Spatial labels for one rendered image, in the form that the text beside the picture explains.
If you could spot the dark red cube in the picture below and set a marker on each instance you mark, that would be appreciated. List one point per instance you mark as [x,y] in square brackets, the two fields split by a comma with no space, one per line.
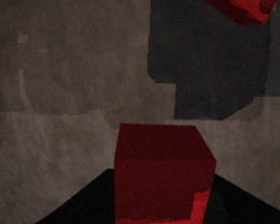
[244,12]
[163,174]

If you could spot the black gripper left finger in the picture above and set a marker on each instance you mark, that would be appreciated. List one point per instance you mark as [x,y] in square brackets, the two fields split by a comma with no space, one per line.
[94,204]

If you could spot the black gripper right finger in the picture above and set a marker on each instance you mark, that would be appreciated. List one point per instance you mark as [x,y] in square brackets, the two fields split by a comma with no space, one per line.
[229,204]

